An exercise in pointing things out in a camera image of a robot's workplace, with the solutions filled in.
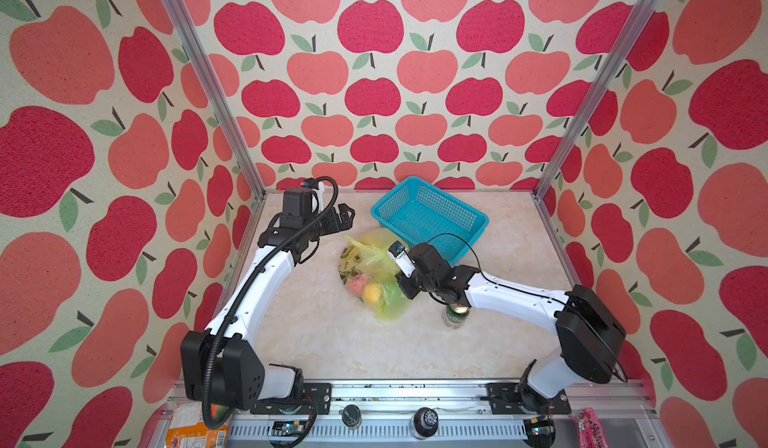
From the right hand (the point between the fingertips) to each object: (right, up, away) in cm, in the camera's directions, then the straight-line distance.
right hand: (404, 271), depth 86 cm
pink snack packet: (+43, -35, -17) cm, 58 cm away
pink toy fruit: (-14, -5, +3) cm, 15 cm away
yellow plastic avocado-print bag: (-10, +1, 0) cm, 10 cm away
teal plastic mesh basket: (+8, +18, +29) cm, 35 cm away
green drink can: (+13, -11, -7) cm, 19 cm away
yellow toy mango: (-9, -7, +2) cm, 12 cm away
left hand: (-16, +16, -4) cm, 23 cm away
